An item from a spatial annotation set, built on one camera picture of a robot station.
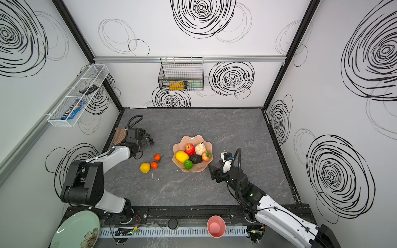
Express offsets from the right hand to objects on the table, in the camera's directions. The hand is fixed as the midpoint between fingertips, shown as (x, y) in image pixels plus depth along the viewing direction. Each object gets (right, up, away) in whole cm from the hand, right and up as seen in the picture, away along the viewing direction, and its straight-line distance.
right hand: (213, 163), depth 79 cm
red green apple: (-4, +3, +6) cm, 7 cm away
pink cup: (+1, -27, -8) cm, 28 cm away
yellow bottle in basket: (-21, +42, +8) cm, 48 cm away
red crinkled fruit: (-13, +5, +12) cm, 18 cm away
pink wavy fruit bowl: (-19, +7, +15) cm, 25 cm away
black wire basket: (-19, +53, +20) cm, 59 cm away
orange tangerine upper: (-33, 0, +13) cm, 35 cm away
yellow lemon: (-18, +2, +9) cm, 20 cm away
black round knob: (-18, -20, -16) cm, 32 cm away
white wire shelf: (-70, +50, +13) cm, 87 cm away
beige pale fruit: (-7, +6, +10) cm, 14 cm away
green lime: (-13, -2, +4) cm, 14 cm away
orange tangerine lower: (-33, -3, +9) cm, 35 cm away
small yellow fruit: (-38, -4, +8) cm, 39 cm away
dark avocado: (-9, 0, +8) cm, 13 cm away
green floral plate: (-61, -28, -10) cm, 68 cm away
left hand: (-44, +10, +15) cm, 47 cm away
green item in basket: (-10, +42, +9) cm, 45 cm away
